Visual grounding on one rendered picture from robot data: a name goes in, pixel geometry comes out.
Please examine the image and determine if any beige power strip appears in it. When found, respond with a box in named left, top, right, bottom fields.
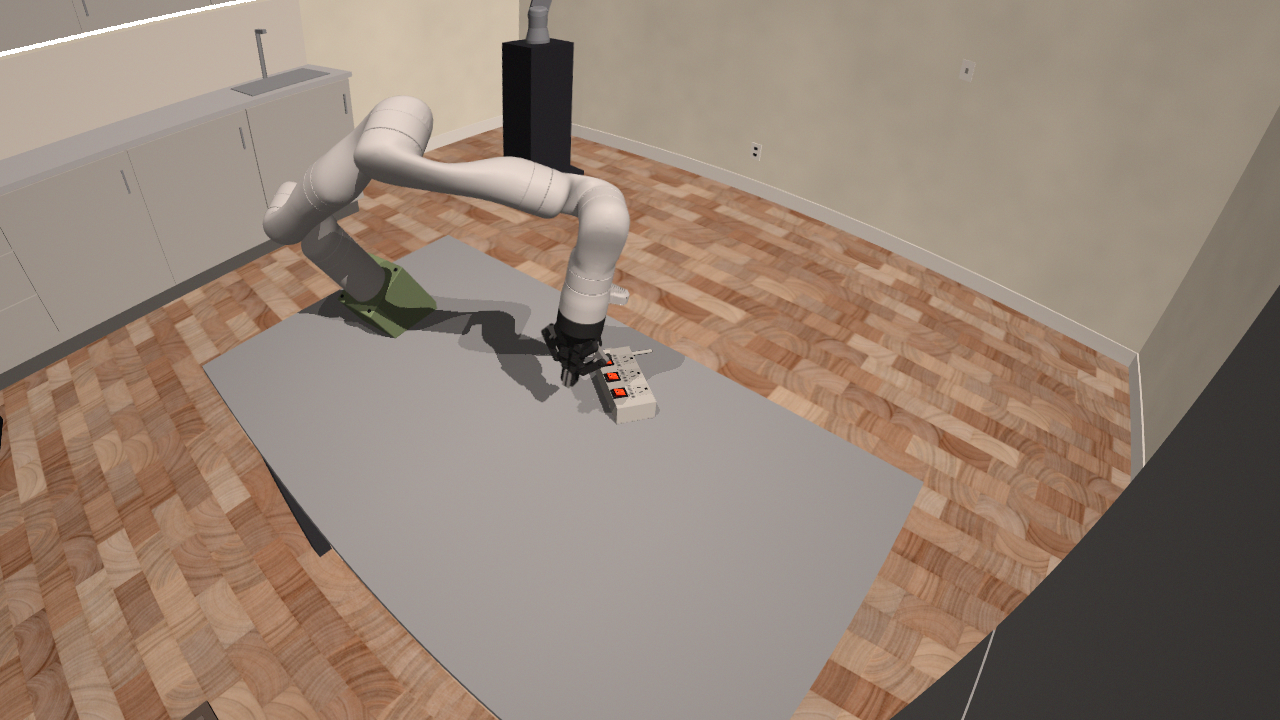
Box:
left=595, top=346, right=657, bottom=424

